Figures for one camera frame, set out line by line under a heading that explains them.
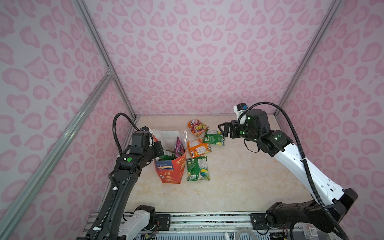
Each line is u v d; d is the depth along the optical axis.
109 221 0.38
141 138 0.53
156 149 0.65
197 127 1.08
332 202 0.38
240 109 0.61
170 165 0.70
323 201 0.37
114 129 0.50
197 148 0.98
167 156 0.85
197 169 0.88
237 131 0.62
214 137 1.01
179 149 0.80
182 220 0.75
